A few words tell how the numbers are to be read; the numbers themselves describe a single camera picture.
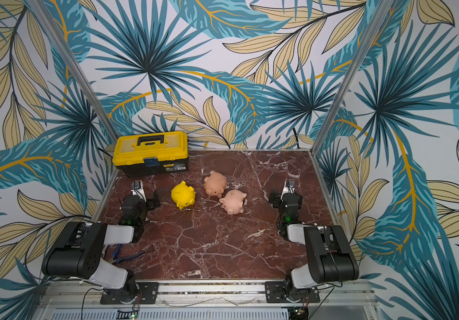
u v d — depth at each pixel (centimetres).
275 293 73
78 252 45
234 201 89
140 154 96
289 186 78
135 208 72
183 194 92
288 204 69
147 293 73
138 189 78
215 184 96
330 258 44
